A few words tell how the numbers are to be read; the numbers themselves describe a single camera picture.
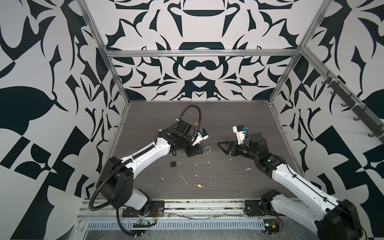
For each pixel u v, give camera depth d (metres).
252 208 0.74
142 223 0.70
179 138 0.64
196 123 1.06
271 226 0.71
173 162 0.89
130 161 0.45
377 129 0.50
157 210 0.73
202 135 0.71
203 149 0.79
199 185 0.81
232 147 0.68
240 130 0.70
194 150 0.71
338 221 0.39
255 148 0.61
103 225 0.70
